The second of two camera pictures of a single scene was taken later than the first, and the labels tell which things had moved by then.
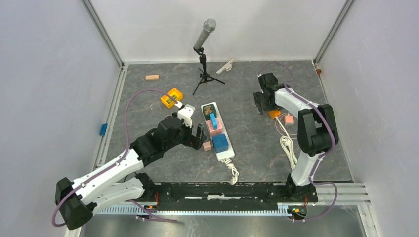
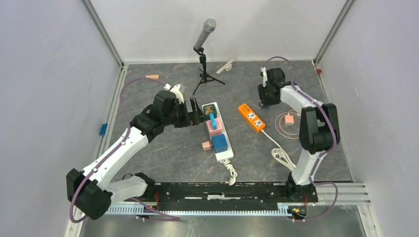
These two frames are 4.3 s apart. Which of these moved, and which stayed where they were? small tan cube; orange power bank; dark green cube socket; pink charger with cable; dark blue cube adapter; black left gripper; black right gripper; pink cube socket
Moved: black right gripper; orange power bank; black left gripper
Stayed: pink cube socket; pink charger with cable; dark blue cube adapter; dark green cube socket; small tan cube
